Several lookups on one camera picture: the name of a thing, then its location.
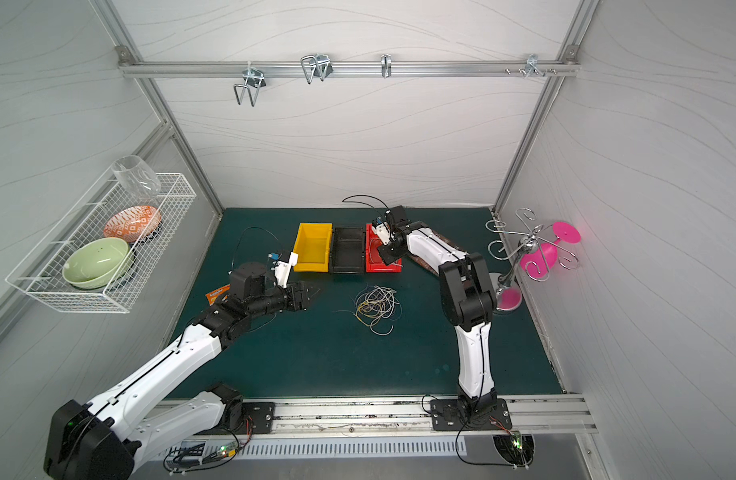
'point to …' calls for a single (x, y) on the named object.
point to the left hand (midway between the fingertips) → (318, 289)
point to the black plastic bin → (348, 250)
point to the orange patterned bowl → (133, 223)
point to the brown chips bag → (423, 265)
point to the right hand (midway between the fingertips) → (388, 249)
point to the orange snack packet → (212, 295)
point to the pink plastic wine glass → (540, 259)
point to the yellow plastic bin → (313, 245)
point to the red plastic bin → (375, 263)
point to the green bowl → (96, 263)
